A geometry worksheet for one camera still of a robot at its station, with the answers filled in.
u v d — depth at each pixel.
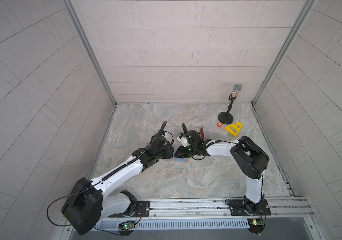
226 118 1.06
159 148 0.63
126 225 0.65
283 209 0.72
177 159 0.86
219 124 1.03
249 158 0.50
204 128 1.02
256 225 0.68
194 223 0.68
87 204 0.38
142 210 0.71
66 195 0.39
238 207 0.71
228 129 1.00
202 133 0.93
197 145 0.73
